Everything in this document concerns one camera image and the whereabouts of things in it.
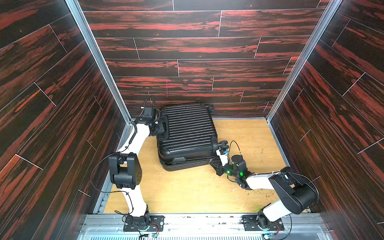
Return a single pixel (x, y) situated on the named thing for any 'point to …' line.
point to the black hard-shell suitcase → (191, 141)
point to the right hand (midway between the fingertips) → (212, 160)
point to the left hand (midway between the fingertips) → (163, 129)
